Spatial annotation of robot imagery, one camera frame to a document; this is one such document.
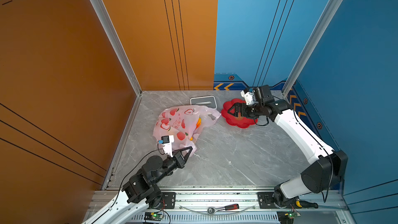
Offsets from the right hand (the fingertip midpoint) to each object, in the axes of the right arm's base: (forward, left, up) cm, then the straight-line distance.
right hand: (233, 112), depth 79 cm
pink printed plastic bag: (0, +26, -9) cm, 28 cm away
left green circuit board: (-42, +39, -24) cm, 62 cm away
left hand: (-19, +20, -2) cm, 28 cm away
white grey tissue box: (+24, +12, -18) cm, 33 cm away
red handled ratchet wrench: (-40, +12, -20) cm, 47 cm away
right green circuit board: (-41, -24, -24) cm, 53 cm away
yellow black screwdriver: (-37, -30, -21) cm, 52 cm away
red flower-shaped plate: (+12, -4, -22) cm, 25 cm away
